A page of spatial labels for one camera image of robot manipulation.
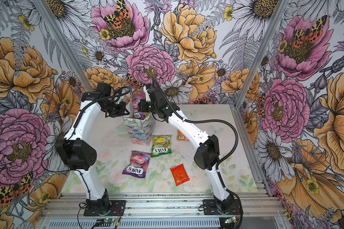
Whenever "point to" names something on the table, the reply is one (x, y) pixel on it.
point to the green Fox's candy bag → (161, 145)
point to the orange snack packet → (180, 137)
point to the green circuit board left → (109, 220)
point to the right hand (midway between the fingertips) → (138, 107)
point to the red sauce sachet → (179, 175)
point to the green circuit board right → (232, 219)
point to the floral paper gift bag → (140, 130)
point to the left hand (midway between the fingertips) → (128, 116)
